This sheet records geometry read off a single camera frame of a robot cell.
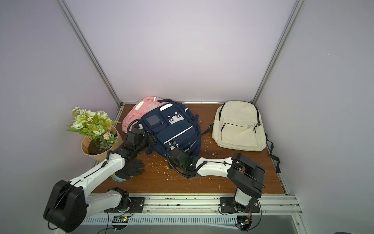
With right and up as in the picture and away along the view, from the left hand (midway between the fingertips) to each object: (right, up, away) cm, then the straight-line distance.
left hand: (156, 135), depth 85 cm
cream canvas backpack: (+55, +4, +18) cm, 58 cm away
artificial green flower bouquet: (-29, +7, -10) cm, 32 cm away
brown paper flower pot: (-34, -7, -2) cm, 35 cm away
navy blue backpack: (+7, +8, +12) cm, 16 cm away
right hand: (+8, -9, -3) cm, 12 cm away
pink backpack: (-19, +19, +29) cm, 39 cm away
